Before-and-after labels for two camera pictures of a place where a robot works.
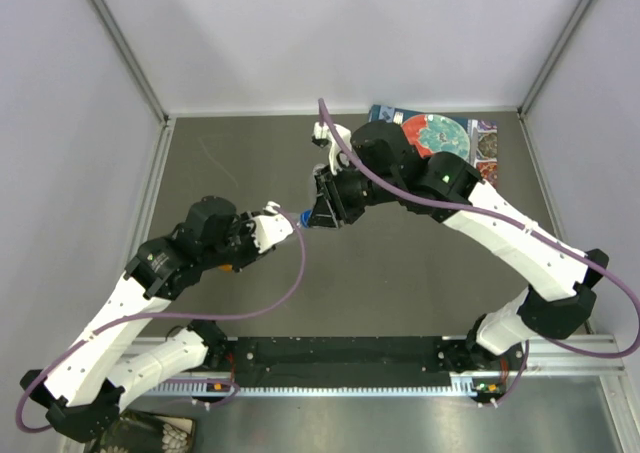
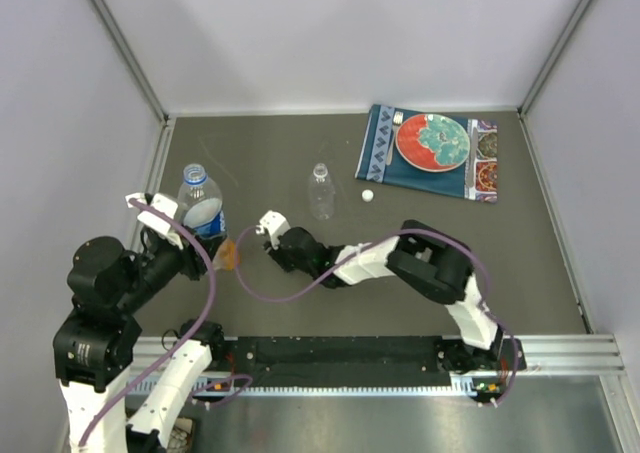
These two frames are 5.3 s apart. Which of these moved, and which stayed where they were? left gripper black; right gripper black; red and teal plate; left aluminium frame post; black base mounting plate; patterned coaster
Moved: left gripper black; right gripper black
Stayed: patterned coaster; black base mounting plate; red and teal plate; left aluminium frame post
